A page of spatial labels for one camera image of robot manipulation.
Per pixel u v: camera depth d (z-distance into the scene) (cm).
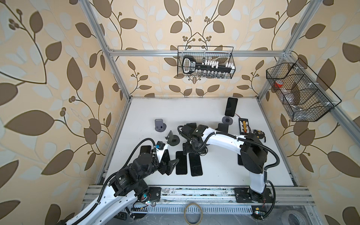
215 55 91
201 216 66
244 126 101
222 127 92
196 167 84
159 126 97
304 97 73
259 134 96
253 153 48
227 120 105
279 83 87
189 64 85
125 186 50
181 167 83
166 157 89
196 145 72
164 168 62
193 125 91
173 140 89
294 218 68
